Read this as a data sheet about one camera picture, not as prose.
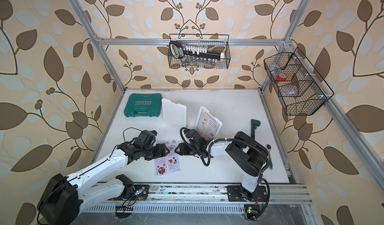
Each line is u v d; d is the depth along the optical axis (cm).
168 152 81
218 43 91
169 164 84
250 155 48
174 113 89
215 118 79
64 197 40
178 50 85
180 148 80
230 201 73
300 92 74
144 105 105
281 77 81
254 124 99
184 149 78
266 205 69
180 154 79
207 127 86
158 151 74
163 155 74
